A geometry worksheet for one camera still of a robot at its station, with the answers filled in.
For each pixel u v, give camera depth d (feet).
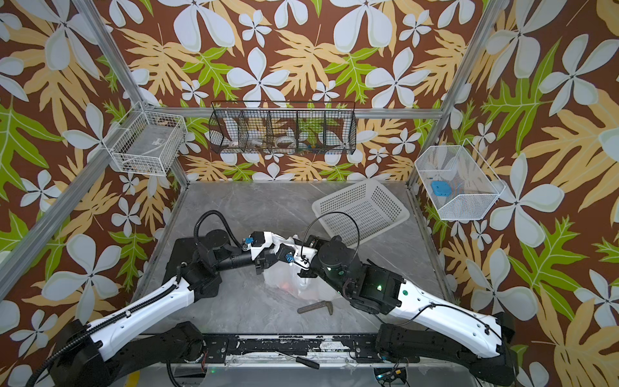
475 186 2.50
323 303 2.73
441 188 2.73
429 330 1.43
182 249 2.91
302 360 2.36
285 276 2.51
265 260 2.01
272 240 1.89
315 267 1.73
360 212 3.58
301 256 1.61
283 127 3.16
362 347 2.43
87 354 1.27
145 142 2.82
